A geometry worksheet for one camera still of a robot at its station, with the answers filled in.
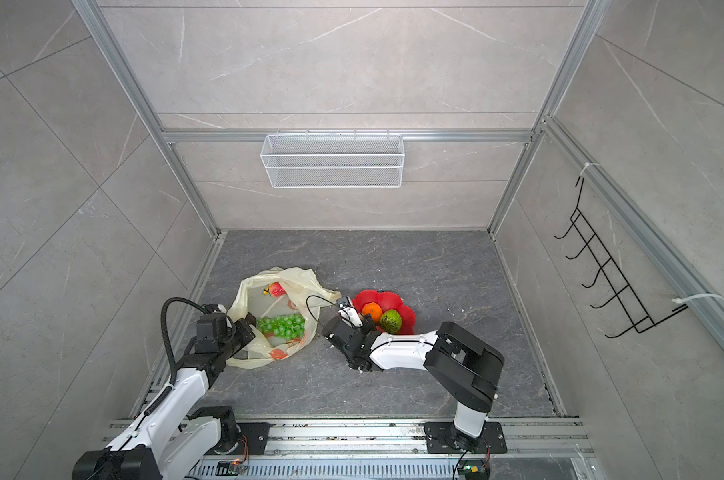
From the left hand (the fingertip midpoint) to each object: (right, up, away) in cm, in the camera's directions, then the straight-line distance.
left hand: (249, 319), depth 87 cm
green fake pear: (+42, -1, +1) cm, 42 cm away
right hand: (+32, 0, +3) cm, 32 cm away
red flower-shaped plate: (+42, +4, +8) cm, 43 cm away
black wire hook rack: (+91, +15, -20) cm, 95 cm away
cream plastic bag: (+15, +6, +6) cm, 18 cm away
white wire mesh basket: (+22, +52, +14) cm, 58 cm away
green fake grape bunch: (+11, -3, +2) cm, 12 cm away
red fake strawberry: (+4, +7, +11) cm, 14 cm away
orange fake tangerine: (+37, +2, +6) cm, 38 cm away
